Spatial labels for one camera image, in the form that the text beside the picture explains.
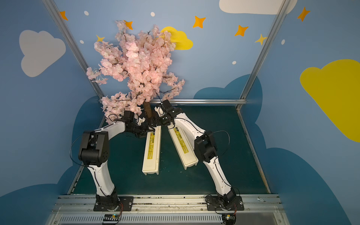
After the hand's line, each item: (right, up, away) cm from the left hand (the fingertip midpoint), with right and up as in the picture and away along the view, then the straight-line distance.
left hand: (152, 130), depth 98 cm
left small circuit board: (-16, -44, -25) cm, 53 cm away
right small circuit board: (+46, -45, -24) cm, 69 cm away
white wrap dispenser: (+23, -12, -12) cm, 29 cm away
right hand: (+4, +6, -4) cm, 8 cm away
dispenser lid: (+3, -17, -16) cm, 23 cm away
